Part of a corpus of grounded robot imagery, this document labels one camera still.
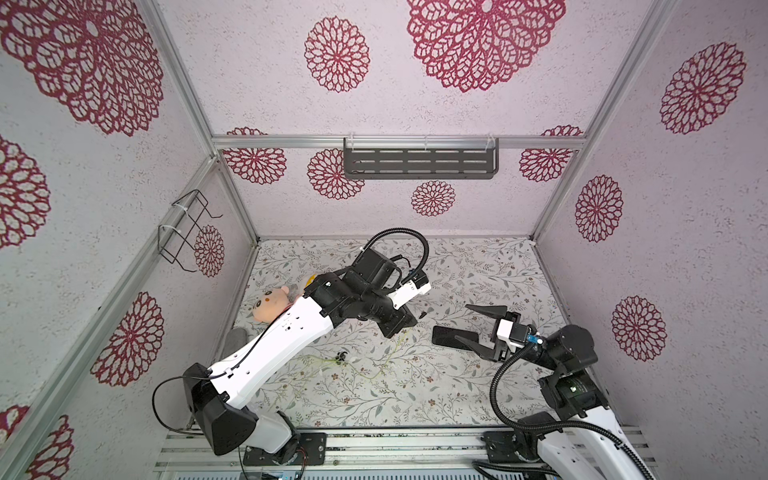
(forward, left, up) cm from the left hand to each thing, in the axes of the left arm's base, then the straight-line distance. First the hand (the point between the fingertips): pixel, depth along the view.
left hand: (410, 324), depth 68 cm
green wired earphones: (+2, +19, -25) cm, 31 cm away
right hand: (-2, -10, +6) cm, 12 cm away
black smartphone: (+10, -14, -29) cm, 33 cm away
